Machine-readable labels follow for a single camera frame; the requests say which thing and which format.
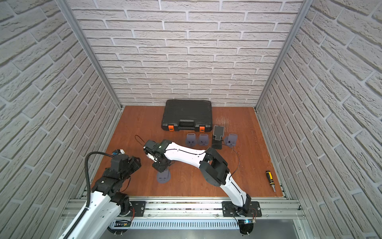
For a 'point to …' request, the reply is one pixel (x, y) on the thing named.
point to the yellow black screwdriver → (269, 176)
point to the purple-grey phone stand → (203, 140)
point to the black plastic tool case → (187, 114)
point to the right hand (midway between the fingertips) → (165, 165)
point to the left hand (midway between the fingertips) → (140, 157)
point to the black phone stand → (217, 141)
